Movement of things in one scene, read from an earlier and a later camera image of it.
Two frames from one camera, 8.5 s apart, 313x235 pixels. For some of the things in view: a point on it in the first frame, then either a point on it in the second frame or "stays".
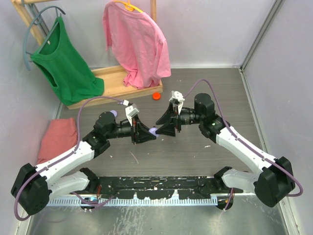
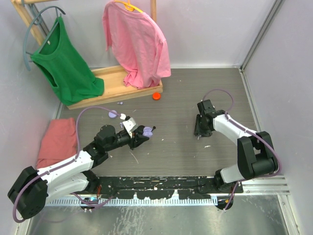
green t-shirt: x=68 y=69 stays
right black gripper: x=168 y=128 → x=197 y=129
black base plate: x=160 y=187 stays
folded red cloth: x=60 y=136 stays
